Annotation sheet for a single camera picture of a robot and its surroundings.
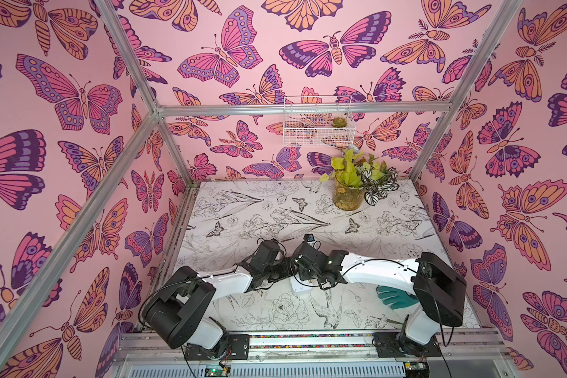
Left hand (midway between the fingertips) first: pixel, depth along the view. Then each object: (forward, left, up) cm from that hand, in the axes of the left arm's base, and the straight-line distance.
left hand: (298, 268), depth 88 cm
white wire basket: (+49, -8, +31) cm, 59 cm away
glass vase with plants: (+33, -25, +15) cm, 44 cm away
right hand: (0, -2, +2) cm, 3 cm away
